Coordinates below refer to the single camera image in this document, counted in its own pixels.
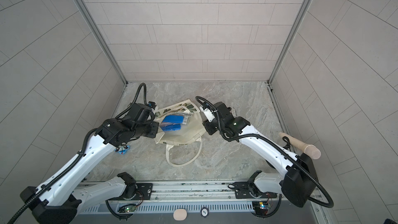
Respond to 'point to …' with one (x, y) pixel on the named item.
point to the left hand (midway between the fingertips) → (160, 126)
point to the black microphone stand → (288, 144)
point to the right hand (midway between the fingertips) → (205, 122)
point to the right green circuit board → (260, 207)
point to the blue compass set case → (173, 118)
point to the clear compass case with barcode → (185, 120)
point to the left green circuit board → (127, 208)
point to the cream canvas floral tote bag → (189, 134)
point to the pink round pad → (180, 214)
